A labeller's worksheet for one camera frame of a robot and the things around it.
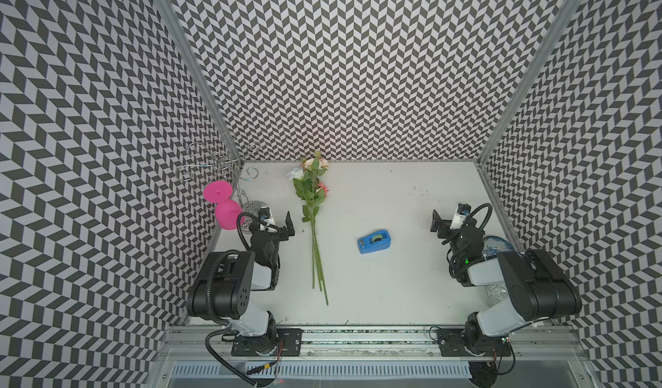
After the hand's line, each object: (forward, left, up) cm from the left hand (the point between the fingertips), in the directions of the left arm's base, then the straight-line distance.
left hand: (276, 214), depth 91 cm
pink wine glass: (-9, +9, +15) cm, 20 cm away
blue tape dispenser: (-9, -32, -6) cm, 34 cm away
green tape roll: (-7, -36, -4) cm, 37 cm away
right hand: (0, -62, -1) cm, 62 cm away
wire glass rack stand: (+33, +29, -5) cm, 44 cm away
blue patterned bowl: (-9, -77, -7) cm, 78 cm away
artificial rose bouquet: (+17, -10, -3) cm, 20 cm away
